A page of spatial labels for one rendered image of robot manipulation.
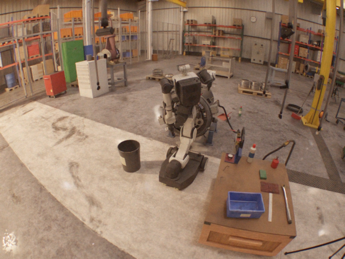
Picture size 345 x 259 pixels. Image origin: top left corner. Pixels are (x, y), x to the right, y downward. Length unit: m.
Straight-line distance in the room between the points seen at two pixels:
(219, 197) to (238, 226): 0.33
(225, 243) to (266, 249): 0.41
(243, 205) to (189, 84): 1.20
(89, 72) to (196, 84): 4.37
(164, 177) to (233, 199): 0.93
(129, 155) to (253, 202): 1.55
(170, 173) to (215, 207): 0.75
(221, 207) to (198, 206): 0.61
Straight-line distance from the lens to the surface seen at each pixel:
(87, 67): 5.67
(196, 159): 2.43
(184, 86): 1.69
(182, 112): 1.95
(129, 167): 2.46
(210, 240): 1.77
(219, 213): 1.52
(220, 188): 1.70
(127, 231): 1.96
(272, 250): 1.89
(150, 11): 14.71
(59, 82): 7.02
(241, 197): 1.60
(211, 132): 3.00
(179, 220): 2.00
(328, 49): 5.07
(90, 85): 5.76
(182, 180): 2.15
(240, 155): 1.96
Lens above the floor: 1.69
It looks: 29 degrees down
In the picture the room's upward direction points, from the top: 1 degrees clockwise
